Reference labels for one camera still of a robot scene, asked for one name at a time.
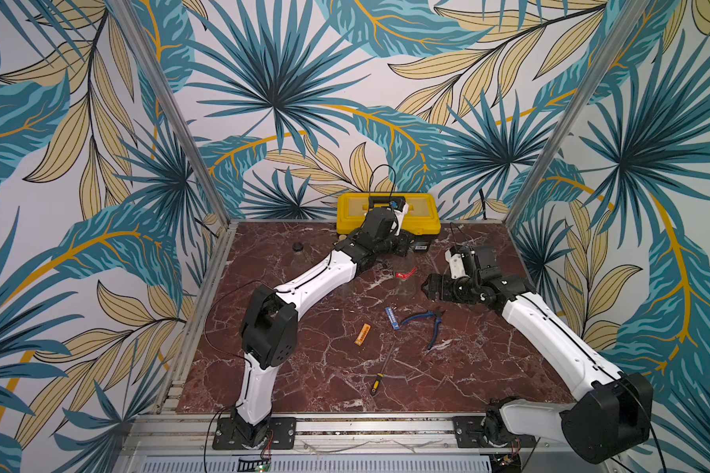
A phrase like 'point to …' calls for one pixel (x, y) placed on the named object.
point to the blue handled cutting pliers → (437, 316)
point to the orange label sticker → (363, 334)
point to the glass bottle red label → (406, 278)
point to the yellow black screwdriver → (380, 375)
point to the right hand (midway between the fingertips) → (437, 287)
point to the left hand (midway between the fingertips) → (411, 237)
